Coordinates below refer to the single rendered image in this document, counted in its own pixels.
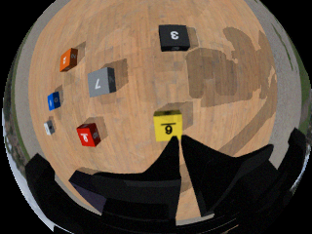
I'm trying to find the blue block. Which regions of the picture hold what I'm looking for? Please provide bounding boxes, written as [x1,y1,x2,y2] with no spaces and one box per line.
[47,91,61,110]

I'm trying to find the orange block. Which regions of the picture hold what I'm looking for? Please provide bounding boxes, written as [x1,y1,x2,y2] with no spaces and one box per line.
[59,48,78,73]

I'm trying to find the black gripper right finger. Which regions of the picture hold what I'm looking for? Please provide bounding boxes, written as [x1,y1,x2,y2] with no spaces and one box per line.
[180,136,273,217]

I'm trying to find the yellow block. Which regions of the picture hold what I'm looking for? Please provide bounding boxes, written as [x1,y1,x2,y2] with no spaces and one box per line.
[153,109,182,141]

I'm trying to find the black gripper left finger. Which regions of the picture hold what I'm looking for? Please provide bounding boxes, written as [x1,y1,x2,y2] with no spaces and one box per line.
[90,136,182,218]

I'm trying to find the red block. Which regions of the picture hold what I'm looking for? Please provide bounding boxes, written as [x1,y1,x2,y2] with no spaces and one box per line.
[77,122,100,147]

